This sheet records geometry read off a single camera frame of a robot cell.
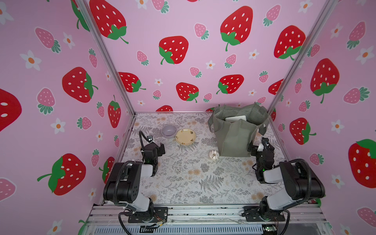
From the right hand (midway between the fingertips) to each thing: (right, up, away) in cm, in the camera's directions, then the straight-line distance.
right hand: (258, 141), depth 90 cm
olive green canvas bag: (-16, +2, -4) cm, 16 cm away
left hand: (-66, -3, +5) cm, 67 cm away
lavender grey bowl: (-59, +6, +17) cm, 61 cm away
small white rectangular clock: (-14, +14, +5) cm, 21 cm away
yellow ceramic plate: (-46, +2, +16) cm, 49 cm away
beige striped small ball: (-27, -9, +4) cm, 29 cm away
